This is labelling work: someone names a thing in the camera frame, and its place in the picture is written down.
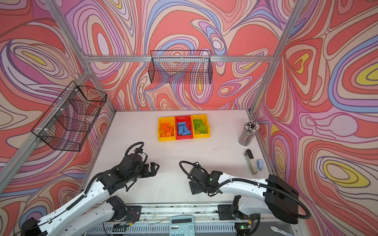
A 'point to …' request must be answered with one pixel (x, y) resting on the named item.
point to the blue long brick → (180, 125)
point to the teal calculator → (181, 225)
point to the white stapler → (249, 159)
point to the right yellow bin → (205, 122)
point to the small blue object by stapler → (260, 164)
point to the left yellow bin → (166, 119)
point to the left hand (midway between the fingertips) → (154, 168)
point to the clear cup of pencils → (250, 128)
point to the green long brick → (201, 129)
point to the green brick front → (198, 122)
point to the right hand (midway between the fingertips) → (200, 189)
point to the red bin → (187, 119)
